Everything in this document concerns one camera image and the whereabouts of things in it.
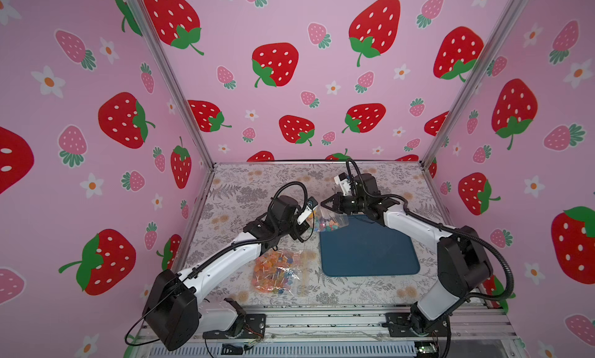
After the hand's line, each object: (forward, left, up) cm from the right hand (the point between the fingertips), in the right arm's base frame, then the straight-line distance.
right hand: (318, 207), depth 82 cm
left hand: (-3, +5, -1) cm, 5 cm away
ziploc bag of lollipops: (-18, +13, -17) cm, 28 cm away
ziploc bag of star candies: (+3, -3, -14) cm, 14 cm away
